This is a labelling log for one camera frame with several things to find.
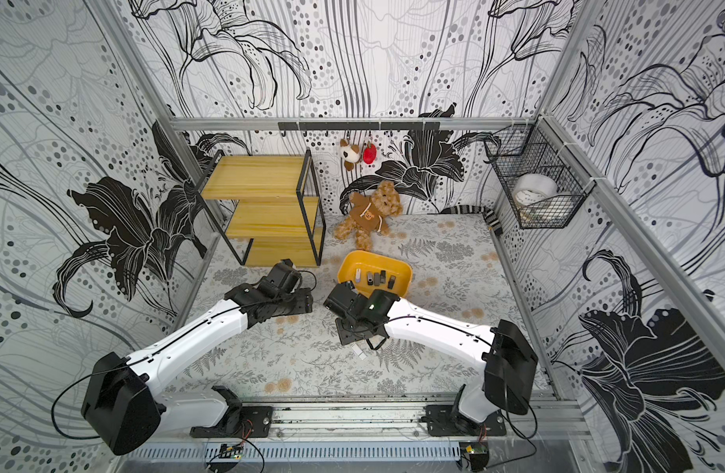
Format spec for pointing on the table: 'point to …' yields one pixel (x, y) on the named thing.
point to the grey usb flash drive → (369, 278)
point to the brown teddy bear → (370, 215)
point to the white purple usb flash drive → (358, 275)
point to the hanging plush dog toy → (350, 154)
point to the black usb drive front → (382, 275)
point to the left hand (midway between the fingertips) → (305, 306)
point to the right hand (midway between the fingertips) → (352, 328)
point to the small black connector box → (479, 454)
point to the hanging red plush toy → (369, 153)
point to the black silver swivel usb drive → (376, 279)
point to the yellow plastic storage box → (372, 271)
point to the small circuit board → (235, 451)
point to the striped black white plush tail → (480, 210)
